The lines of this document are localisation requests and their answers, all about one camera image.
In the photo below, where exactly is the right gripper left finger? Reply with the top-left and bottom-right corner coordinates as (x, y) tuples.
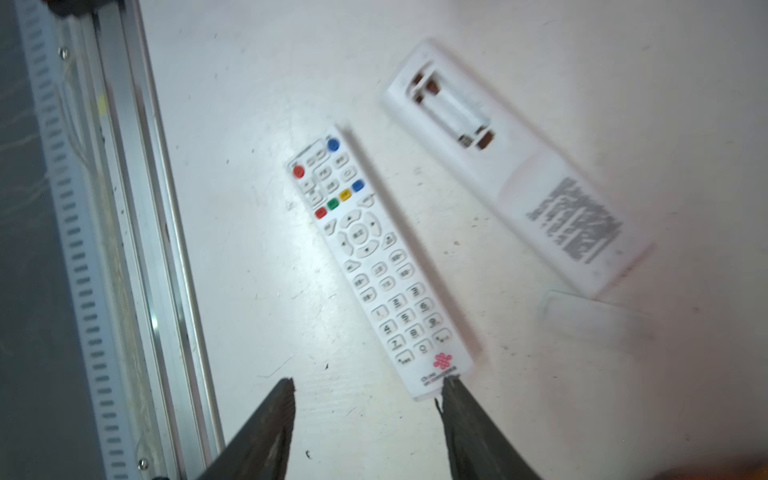
(200, 378), (296, 480)

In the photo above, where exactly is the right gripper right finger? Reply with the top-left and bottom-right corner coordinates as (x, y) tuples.
(437, 376), (540, 480)

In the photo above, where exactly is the white battery cover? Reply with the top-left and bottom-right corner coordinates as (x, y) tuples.
(538, 291), (655, 352)

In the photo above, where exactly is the white remote control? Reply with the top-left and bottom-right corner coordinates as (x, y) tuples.
(382, 39), (653, 299)
(285, 126), (473, 400)

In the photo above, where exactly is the aluminium front rail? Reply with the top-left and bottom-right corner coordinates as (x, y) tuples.
(1, 1), (225, 479)

